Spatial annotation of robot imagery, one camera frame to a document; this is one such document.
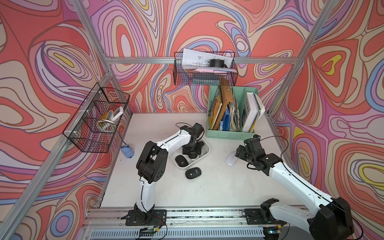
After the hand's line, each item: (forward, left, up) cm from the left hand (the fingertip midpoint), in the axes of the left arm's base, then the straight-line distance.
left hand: (196, 153), depth 92 cm
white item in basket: (+7, +41, +29) cm, 50 cm away
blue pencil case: (-1, +42, +4) cm, 42 cm away
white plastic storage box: (+3, -6, -2) cm, 7 cm away
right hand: (-5, -27, +7) cm, 28 cm away
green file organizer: (+20, -23, +16) cm, 34 cm away
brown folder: (+21, -17, +28) cm, 39 cm away
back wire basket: (+45, -4, +26) cm, 52 cm away
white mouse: (-2, -22, -3) cm, 22 cm away
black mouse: (-4, +10, -2) cm, 11 cm away
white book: (+18, -34, +23) cm, 44 cm away
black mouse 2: (-12, +2, -2) cm, 12 cm away
